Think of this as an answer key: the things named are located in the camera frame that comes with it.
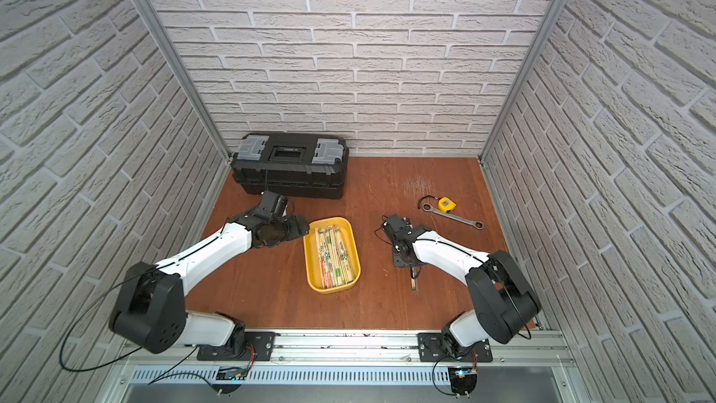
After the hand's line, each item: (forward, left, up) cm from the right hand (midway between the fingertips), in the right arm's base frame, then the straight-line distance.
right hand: (412, 257), depth 89 cm
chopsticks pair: (-7, +1, -1) cm, 7 cm away
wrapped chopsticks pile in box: (-1, +25, +1) cm, 25 cm away
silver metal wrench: (+20, -10, -1) cm, 23 cm away
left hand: (+10, +35, +8) cm, 38 cm away
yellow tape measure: (+21, -16, -1) cm, 26 cm away
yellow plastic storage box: (+3, +33, +1) cm, 33 cm away
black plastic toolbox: (+28, +37, +17) cm, 50 cm away
